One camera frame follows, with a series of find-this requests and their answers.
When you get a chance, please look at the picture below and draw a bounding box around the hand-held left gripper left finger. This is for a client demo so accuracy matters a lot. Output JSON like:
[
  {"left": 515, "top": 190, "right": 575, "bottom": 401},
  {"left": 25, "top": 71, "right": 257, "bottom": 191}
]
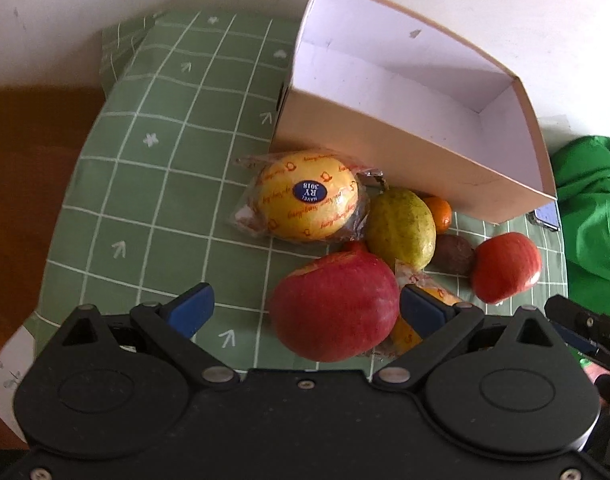
[{"left": 57, "top": 282, "right": 241, "bottom": 393}]

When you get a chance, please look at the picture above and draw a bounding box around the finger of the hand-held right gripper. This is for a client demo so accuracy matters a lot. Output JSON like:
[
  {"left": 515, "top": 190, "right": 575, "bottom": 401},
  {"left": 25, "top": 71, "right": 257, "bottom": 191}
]
[
  {"left": 554, "top": 323, "right": 610, "bottom": 374},
  {"left": 544, "top": 294, "right": 610, "bottom": 347}
]

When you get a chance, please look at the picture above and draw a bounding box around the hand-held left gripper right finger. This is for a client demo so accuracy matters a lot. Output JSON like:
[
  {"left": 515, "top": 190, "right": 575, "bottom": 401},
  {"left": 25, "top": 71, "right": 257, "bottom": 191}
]
[{"left": 372, "top": 284, "right": 573, "bottom": 393}]

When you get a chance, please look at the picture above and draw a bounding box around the yellow orange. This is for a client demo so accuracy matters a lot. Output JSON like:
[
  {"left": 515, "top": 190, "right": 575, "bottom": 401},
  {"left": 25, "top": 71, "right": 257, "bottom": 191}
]
[
  {"left": 385, "top": 259, "right": 478, "bottom": 358},
  {"left": 227, "top": 149, "right": 371, "bottom": 245}
]

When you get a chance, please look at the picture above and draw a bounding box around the green pear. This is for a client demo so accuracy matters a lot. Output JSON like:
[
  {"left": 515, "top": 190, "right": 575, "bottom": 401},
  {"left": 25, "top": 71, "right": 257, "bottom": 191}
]
[{"left": 365, "top": 187, "right": 437, "bottom": 271}]

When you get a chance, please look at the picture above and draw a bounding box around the striped red apple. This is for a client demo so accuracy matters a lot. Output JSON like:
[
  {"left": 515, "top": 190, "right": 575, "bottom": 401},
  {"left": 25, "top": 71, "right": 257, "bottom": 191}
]
[{"left": 471, "top": 232, "right": 543, "bottom": 306}]

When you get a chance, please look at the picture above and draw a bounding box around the dark red apple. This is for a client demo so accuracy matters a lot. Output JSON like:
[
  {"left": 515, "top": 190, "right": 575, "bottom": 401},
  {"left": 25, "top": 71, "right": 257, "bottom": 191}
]
[{"left": 269, "top": 251, "right": 402, "bottom": 363}]

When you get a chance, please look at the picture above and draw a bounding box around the small tangerine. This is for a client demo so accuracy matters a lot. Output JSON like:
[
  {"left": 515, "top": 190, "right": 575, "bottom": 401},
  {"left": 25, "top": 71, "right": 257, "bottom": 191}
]
[{"left": 421, "top": 196, "right": 453, "bottom": 235}]

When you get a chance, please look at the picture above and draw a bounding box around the cardboard box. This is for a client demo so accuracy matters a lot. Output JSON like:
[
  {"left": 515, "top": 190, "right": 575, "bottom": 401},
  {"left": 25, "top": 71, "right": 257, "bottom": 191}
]
[{"left": 271, "top": 0, "right": 558, "bottom": 226}]

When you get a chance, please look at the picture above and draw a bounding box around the smartphone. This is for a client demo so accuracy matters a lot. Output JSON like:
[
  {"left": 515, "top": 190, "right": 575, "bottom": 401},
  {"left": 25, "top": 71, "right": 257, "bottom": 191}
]
[{"left": 528, "top": 201, "right": 561, "bottom": 233}]

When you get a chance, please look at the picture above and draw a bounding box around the bright green cloth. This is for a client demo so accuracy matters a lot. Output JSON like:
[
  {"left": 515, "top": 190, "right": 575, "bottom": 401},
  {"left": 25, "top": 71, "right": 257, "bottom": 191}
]
[{"left": 552, "top": 135, "right": 610, "bottom": 368}]

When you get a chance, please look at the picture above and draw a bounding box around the green checked tablecloth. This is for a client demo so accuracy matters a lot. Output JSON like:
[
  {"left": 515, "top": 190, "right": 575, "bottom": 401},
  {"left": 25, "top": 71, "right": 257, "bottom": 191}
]
[{"left": 0, "top": 10, "right": 571, "bottom": 428}]

